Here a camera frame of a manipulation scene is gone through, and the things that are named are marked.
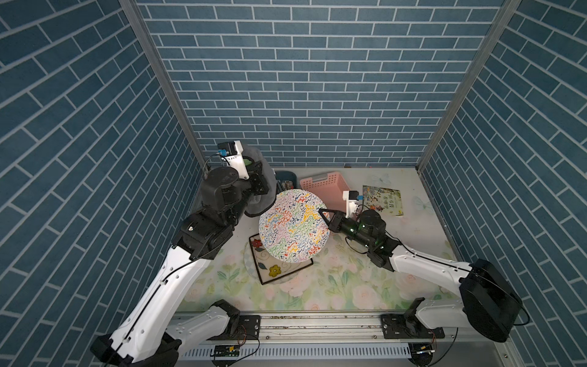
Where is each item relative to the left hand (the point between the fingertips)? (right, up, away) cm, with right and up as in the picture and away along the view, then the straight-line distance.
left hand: (269, 162), depth 60 cm
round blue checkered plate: (-11, -37, +27) cm, 47 cm away
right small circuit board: (+46, -58, +10) cm, 75 cm away
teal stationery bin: (0, -4, +52) cm, 52 cm away
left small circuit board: (-15, -59, +12) cm, 62 cm away
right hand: (+15, -15, +16) cm, 27 cm away
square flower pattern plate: (-4, -37, +25) cm, 45 cm away
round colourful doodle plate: (+5, -20, +17) cm, 27 cm away
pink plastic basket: (+22, -7, +52) cm, 57 cm away
